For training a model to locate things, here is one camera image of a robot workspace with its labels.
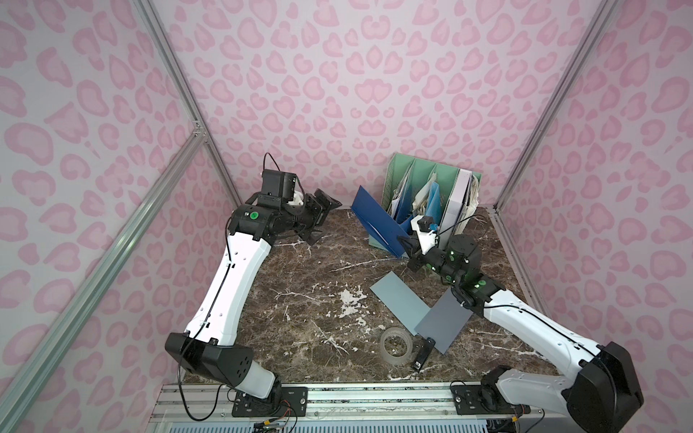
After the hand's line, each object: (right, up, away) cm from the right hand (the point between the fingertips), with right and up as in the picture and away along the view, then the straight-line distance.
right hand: (396, 238), depth 74 cm
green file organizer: (+19, +13, +20) cm, 30 cm away
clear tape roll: (+1, -33, +9) cm, 35 cm away
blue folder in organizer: (+14, +10, +15) cm, 23 cm away
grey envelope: (+17, -27, +13) cm, 35 cm away
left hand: (-16, +7, -5) cm, 18 cm away
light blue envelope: (+7, -24, +17) cm, 30 cm away
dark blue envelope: (-4, +4, +6) cm, 8 cm away
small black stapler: (+9, -35, +6) cm, 36 cm away
